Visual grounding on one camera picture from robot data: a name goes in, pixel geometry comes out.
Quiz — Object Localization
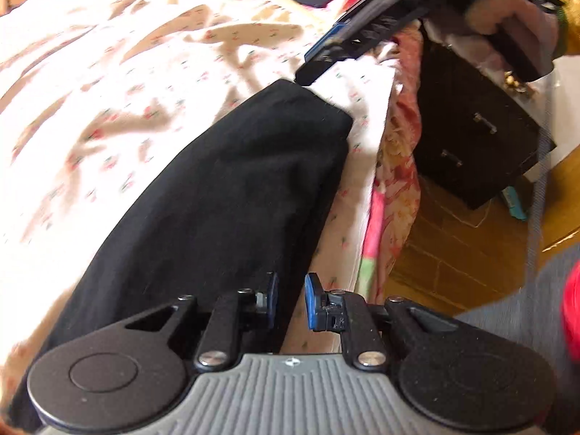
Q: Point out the cherry print bed sheet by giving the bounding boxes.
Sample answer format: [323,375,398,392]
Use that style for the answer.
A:
[0,0,399,399]

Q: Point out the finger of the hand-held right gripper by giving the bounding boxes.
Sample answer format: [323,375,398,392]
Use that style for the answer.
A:
[303,17,368,63]
[294,36,411,87]

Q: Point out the pink floral quilt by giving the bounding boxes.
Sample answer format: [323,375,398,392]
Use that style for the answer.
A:
[131,0,423,302]

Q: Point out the dark wooden nightstand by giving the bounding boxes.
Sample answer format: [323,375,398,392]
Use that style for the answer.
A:
[413,32,557,210]

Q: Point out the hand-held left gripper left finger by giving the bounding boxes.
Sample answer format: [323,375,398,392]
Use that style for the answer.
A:
[124,272,279,370]

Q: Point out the teal object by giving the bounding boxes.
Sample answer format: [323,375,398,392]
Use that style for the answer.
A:
[502,187,529,222]

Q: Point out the black pants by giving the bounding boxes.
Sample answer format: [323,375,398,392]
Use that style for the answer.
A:
[9,79,354,433]

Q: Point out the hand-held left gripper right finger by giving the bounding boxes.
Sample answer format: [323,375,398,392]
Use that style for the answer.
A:
[305,273,459,369]

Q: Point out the person's right hand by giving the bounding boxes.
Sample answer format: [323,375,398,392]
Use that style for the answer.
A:
[462,0,562,70]

